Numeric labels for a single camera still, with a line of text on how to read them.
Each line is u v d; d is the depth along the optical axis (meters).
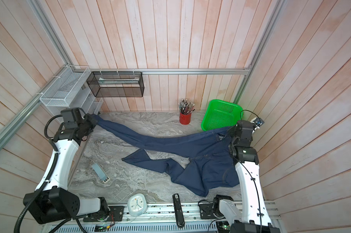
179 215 0.72
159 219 0.73
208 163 0.88
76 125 0.57
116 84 1.04
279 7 0.68
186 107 1.01
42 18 0.70
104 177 0.80
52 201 0.39
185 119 1.09
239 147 0.51
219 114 1.19
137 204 0.75
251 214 0.38
